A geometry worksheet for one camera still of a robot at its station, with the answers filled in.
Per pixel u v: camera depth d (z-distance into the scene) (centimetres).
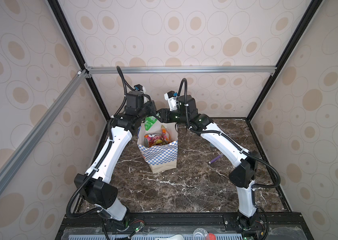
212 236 67
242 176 55
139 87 64
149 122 74
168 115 65
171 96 66
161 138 98
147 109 65
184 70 94
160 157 81
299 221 76
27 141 55
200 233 70
